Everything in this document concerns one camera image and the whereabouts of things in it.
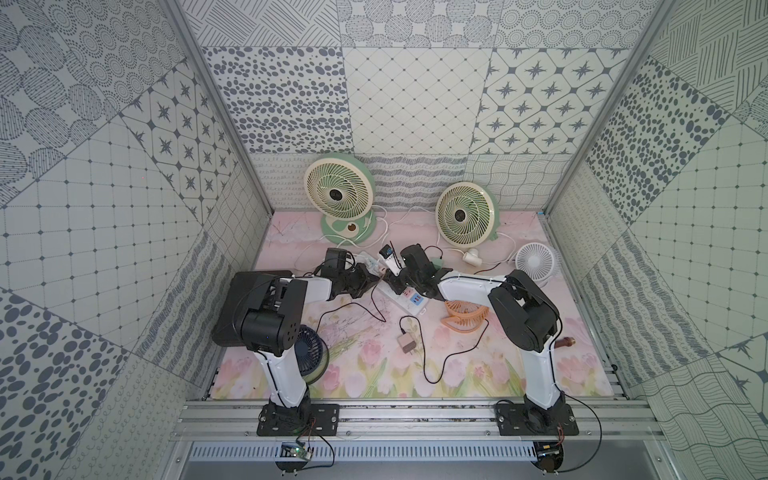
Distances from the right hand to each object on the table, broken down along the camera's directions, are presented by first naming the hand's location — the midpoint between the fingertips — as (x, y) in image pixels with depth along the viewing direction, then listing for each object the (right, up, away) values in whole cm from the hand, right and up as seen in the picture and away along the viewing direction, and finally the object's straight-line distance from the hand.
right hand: (388, 275), depth 97 cm
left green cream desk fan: (-14, +28, -4) cm, 32 cm away
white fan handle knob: (+29, +5, +7) cm, 31 cm away
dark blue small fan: (-21, -20, -15) cm, 33 cm away
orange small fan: (+22, -10, -14) cm, 27 cm away
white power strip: (+6, -7, -4) cm, 10 cm away
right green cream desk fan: (+27, +20, +4) cm, 34 cm away
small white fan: (+49, +5, -1) cm, 49 cm away
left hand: (-3, +1, 0) cm, 3 cm away
